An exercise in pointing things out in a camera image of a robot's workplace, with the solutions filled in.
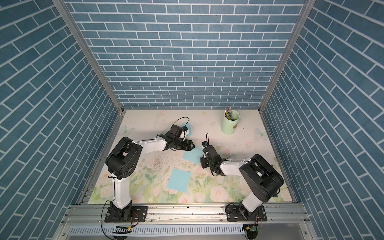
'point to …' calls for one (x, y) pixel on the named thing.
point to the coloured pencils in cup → (228, 113)
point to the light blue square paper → (188, 125)
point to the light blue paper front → (179, 180)
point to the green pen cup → (229, 126)
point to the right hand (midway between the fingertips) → (204, 158)
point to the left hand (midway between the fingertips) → (193, 147)
